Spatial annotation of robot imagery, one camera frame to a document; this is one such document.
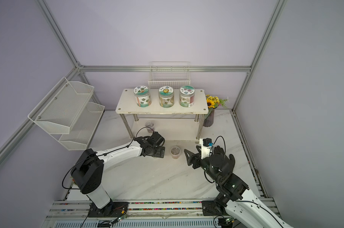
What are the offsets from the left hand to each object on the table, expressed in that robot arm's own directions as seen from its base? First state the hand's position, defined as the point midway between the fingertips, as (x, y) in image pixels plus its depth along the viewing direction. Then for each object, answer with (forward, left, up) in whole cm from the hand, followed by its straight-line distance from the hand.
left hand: (155, 153), depth 89 cm
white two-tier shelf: (+8, -13, +28) cm, 32 cm away
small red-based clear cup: (+1, -13, 0) cm, 13 cm away
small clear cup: (+18, +4, +6) cm, 20 cm away
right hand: (-7, -21, +16) cm, 28 cm away
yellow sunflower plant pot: (+26, -37, +20) cm, 49 cm away
